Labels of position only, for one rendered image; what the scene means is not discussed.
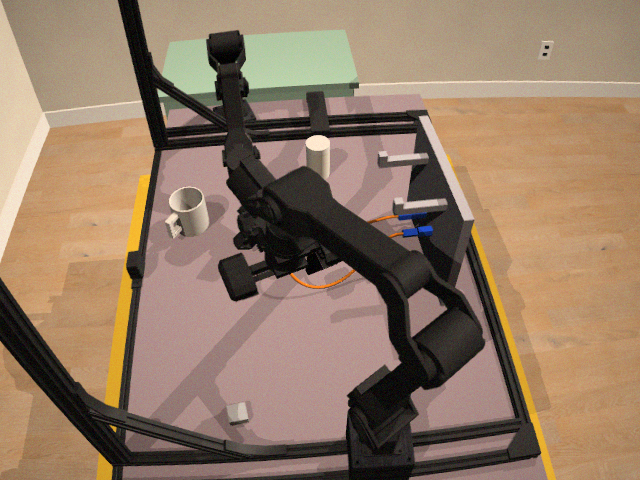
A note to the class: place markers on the orange patch cord with blue plug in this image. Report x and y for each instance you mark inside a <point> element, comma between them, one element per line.
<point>406,233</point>

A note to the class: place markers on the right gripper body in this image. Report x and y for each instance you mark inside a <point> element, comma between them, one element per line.
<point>238,276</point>

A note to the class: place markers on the small white block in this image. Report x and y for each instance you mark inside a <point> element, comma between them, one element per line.
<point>237,414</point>

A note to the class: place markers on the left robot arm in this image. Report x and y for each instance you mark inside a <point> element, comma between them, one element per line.
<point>226,48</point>

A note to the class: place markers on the cream mug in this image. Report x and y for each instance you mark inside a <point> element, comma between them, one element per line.
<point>192,222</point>

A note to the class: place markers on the cream cylinder with white top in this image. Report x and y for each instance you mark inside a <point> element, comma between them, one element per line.
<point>318,155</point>

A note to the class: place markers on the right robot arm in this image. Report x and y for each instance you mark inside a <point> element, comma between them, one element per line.
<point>301,204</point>

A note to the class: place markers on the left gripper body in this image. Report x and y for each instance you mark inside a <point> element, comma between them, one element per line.
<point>244,243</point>

